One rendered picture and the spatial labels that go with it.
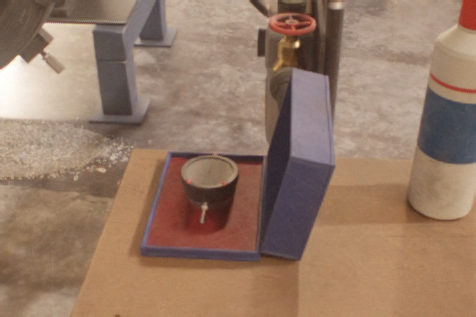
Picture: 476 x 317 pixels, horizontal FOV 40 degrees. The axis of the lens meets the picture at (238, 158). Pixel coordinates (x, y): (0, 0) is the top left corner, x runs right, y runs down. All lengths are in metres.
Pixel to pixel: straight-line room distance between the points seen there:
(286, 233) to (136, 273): 0.14
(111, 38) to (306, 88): 1.06
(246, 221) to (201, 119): 1.10
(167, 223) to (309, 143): 0.17
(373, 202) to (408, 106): 1.17
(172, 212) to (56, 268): 0.69
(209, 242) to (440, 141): 0.23
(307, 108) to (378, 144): 1.06
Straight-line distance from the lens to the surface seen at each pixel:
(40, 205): 1.49
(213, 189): 0.63
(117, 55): 1.66
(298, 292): 0.58
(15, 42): 1.35
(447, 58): 0.59
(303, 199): 0.55
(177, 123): 1.71
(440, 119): 0.62
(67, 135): 1.70
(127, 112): 1.74
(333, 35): 0.95
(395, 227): 0.66
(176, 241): 0.62
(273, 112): 1.14
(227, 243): 0.61
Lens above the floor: 0.88
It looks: 34 degrees down
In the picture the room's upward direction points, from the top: straight up
